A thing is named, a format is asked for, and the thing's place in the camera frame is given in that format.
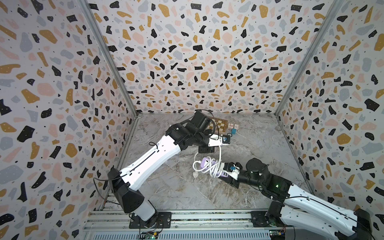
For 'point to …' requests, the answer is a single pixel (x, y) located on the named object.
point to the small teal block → (233, 131)
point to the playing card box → (233, 126)
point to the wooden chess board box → (218, 124)
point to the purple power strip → (208, 164)
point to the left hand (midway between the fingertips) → (217, 140)
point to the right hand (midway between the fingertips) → (220, 171)
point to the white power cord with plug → (196, 164)
